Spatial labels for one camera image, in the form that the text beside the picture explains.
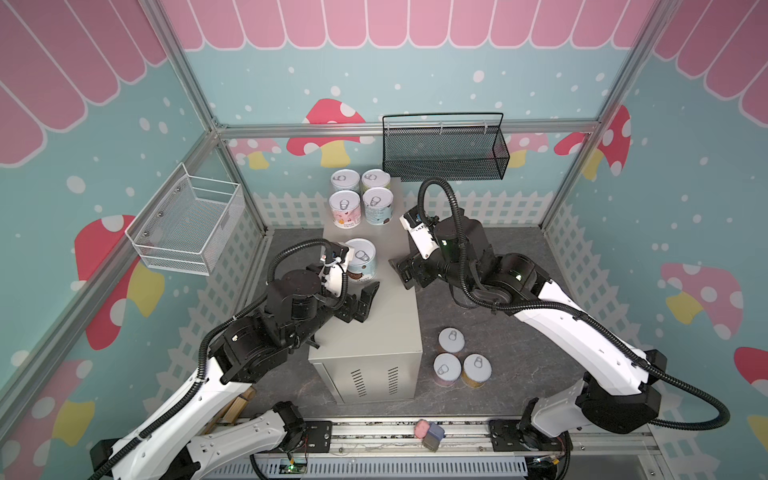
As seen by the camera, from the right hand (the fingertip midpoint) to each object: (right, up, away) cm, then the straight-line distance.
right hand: (407, 248), depth 63 cm
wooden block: (-45, -42, +15) cm, 63 cm away
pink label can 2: (+11, -32, +16) cm, 37 cm away
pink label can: (+14, -25, +22) cm, 36 cm away
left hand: (-11, -7, -1) cm, 13 cm away
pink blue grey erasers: (+6, -46, +11) cm, 48 cm away
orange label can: (+19, -32, +17) cm, 41 cm away
